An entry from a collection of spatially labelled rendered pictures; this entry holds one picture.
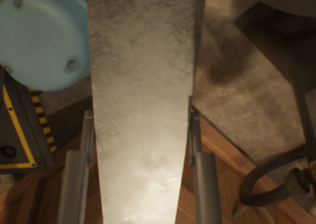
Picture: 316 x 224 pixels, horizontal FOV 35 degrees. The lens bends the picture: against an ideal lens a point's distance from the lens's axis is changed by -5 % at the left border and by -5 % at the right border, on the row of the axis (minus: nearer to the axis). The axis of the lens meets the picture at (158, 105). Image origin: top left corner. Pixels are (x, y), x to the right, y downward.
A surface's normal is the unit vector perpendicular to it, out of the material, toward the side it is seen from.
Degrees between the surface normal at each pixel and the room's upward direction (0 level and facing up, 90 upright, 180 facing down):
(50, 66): 21
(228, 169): 90
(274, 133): 0
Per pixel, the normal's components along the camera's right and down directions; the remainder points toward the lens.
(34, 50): -0.37, 0.51
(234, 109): -0.05, 0.62
